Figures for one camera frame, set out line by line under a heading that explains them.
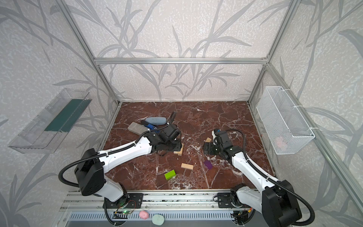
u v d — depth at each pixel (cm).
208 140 96
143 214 68
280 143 72
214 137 77
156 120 105
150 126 101
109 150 48
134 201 73
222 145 64
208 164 86
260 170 47
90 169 42
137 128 101
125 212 71
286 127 61
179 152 89
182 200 75
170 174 82
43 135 63
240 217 72
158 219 67
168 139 63
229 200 74
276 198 40
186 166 86
